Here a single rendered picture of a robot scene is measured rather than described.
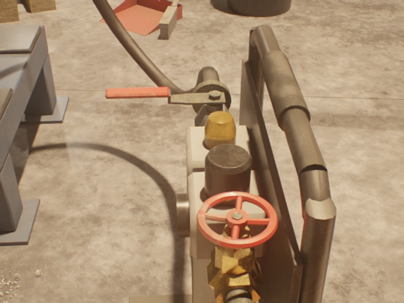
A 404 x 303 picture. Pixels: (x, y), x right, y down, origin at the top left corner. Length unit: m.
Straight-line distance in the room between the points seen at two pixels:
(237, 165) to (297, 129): 0.08
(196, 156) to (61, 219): 0.69
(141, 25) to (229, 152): 1.67
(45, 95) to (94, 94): 0.19
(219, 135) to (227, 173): 0.10
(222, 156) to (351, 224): 0.75
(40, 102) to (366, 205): 0.91
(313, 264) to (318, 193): 0.06
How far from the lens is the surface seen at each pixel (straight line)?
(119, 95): 0.73
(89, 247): 1.22
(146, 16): 2.30
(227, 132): 0.65
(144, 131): 1.55
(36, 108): 1.65
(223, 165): 0.56
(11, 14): 2.35
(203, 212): 0.51
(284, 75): 0.59
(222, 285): 0.53
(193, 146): 0.67
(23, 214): 1.31
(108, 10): 1.32
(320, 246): 0.46
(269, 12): 2.30
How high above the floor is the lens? 0.84
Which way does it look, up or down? 35 degrees down
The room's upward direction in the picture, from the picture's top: straight up
